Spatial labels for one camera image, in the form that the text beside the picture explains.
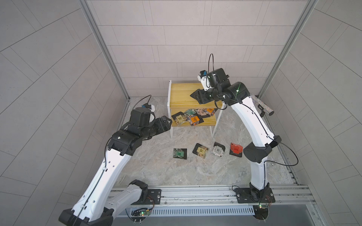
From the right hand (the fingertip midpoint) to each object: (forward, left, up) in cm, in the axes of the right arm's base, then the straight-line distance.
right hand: (199, 94), depth 73 cm
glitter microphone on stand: (+1, -40, -16) cm, 43 cm away
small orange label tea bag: (+3, -8, -19) cm, 20 cm away
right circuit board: (-48, -26, -36) cm, 66 cm away
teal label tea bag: (+2, +5, -17) cm, 18 cm away
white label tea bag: (-16, -11, -33) cm, 39 cm away
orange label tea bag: (-4, +3, -17) cm, 18 cm away
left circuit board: (-46, +32, -31) cm, 64 cm away
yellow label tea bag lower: (-2, +12, -18) cm, 21 cm away
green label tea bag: (-17, +13, -33) cm, 39 cm away
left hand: (-13, +15, -5) cm, 21 cm away
